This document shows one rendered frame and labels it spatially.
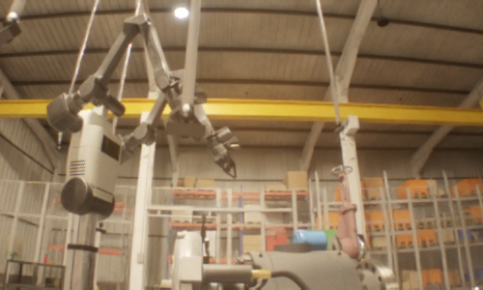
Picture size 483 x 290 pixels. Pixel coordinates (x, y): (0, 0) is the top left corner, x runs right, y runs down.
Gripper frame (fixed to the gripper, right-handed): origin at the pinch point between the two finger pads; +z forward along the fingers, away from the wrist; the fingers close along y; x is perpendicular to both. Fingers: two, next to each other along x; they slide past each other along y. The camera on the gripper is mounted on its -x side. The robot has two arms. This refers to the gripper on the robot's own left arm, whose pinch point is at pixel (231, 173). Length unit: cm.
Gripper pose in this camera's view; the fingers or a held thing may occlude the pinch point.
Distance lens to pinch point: 153.0
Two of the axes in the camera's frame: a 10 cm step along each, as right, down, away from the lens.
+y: 2.9, 3.9, 8.7
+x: -8.3, 5.5, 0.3
